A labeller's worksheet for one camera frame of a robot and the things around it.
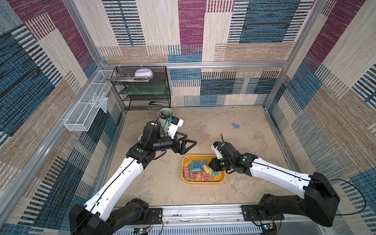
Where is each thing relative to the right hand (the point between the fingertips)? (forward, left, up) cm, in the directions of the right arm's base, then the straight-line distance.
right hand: (208, 164), depth 81 cm
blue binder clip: (+33, -23, -8) cm, 41 cm away
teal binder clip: (+2, +6, -7) cm, 9 cm away
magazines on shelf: (+46, +46, +25) cm, 70 cm away
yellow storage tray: (-5, -7, -8) cm, 12 cm away
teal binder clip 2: (-2, -5, -7) cm, 9 cm away
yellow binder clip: (-1, +1, -5) cm, 5 cm away
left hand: (+3, +10, +20) cm, 22 cm away
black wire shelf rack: (+53, +49, +5) cm, 73 cm away
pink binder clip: (-3, +12, -6) cm, 14 cm away
